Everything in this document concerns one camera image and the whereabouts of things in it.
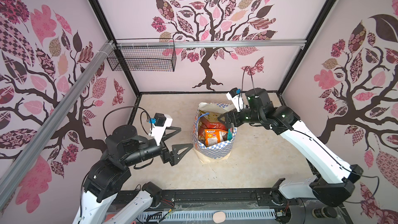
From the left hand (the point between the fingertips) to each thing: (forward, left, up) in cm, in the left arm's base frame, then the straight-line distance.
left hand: (185, 140), depth 53 cm
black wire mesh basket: (+61, +30, -4) cm, 68 cm away
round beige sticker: (-20, -13, -36) cm, 43 cm away
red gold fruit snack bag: (+21, -7, -23) cm, 32 cm away
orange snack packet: (+12, -11, -20) cm, 26 cm away
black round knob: (-19, -58, -27) cm, 67 cm away
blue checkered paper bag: (+4, -13, -21) cm, 25 cm away
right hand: (+16, -16, -5) cm, 23 cm away
